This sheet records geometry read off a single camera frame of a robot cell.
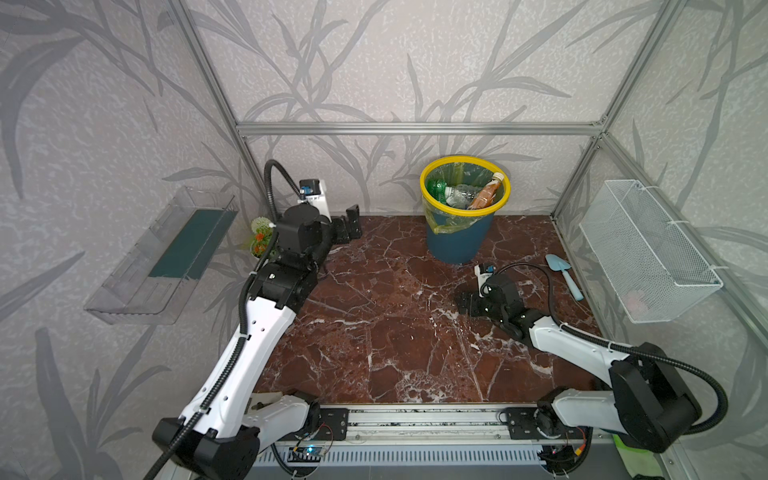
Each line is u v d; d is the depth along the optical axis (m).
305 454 0.71
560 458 0.71
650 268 0.63
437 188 0.96
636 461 0.68
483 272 0.79
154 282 0.63
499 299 0.68
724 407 0.40
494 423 0.75
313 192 0.55
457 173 1.01
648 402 0.42
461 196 0.96
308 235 0.49
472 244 1.12
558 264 1.04
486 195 0.88
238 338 0.41
